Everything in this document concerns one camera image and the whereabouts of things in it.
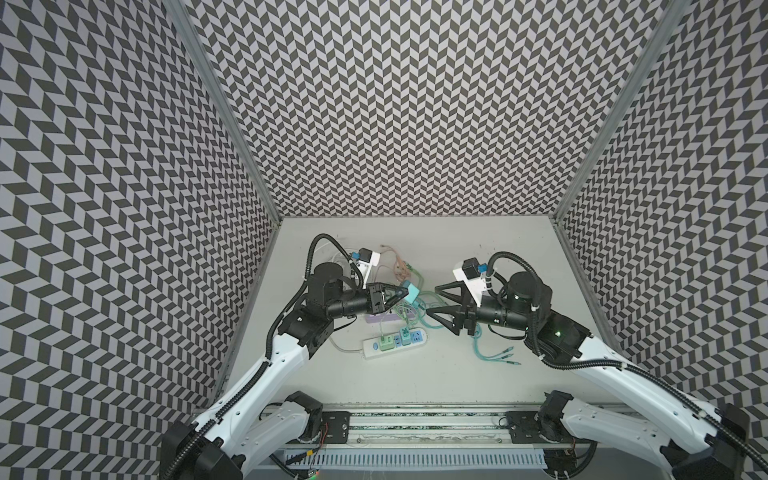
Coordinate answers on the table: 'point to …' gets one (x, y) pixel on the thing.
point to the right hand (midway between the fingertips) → (432, 311)
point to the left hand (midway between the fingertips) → (405, 295)
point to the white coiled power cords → (351, 255)
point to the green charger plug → (386, 342)
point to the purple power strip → (389, 316)
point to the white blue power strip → (371, 346)
